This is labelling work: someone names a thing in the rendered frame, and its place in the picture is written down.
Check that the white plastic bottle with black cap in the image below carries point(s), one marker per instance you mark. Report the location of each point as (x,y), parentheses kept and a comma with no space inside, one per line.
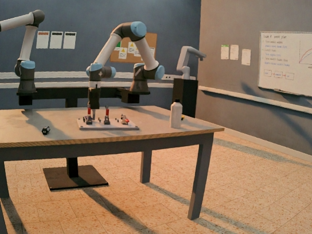
(175,114)

